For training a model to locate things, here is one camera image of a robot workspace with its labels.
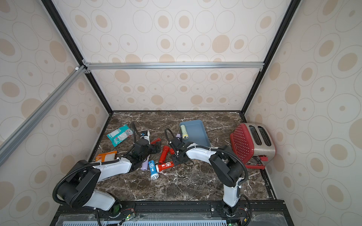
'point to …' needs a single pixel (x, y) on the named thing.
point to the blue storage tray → (196, 132)
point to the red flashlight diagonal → (172, 151)
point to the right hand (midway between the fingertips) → (181, 159)
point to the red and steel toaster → (253, 143)
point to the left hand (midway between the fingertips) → (160, 141)
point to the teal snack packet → (119, 134)
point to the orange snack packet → (107, 157)
